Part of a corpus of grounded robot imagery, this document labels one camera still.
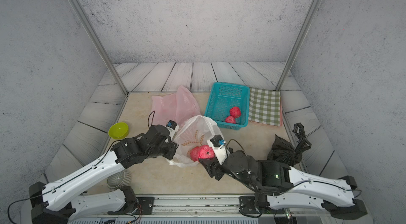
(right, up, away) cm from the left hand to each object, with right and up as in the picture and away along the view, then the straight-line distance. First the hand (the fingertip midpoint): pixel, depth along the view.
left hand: (181, 148), depth 72 cm
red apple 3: (+30, +15, +30) cm, 44 cm away
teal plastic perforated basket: (+23, +24, +47) cm, 57 cm away
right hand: (+12, +1, -13) cm, 17 cm away
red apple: (+12, +3, -14) cm, 18 cm away
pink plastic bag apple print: (-7, +17, +34) cm, 39 cm away
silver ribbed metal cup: (-28, -15, +1) cm, 32 cm away
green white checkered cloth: (+51, +18, +39) cm, 67 cm away
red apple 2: (+6, -6, +11) cm, 14 cm away
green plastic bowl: (-43, +3, +27) cm, 51 cm away
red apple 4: (+26, +10, +27) cm, 39 cm away
